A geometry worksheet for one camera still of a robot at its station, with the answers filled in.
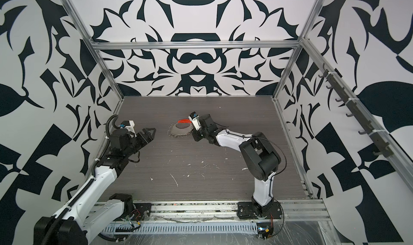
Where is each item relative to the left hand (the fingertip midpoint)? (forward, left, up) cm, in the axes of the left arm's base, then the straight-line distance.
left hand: (151, 129), depth 81 cm
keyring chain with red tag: (+11, -12, -16) cm, 23 cm away
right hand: (+6, -20, -10) cm, 23 cm away
